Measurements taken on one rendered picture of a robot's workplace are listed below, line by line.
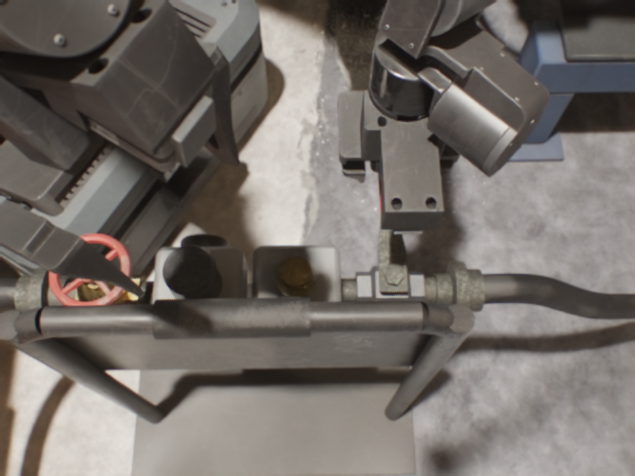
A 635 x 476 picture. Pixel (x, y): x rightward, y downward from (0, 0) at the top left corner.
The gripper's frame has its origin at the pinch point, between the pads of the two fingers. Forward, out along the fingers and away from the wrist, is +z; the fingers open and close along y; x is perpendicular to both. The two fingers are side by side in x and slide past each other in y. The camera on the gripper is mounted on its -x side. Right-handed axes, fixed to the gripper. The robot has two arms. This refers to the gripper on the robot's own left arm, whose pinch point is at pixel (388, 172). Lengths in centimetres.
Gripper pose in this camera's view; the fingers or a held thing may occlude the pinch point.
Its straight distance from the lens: 67.7
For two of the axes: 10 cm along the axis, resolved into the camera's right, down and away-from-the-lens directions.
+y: 10.0, -0.1, 0.1
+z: 0.0, 3.7, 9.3
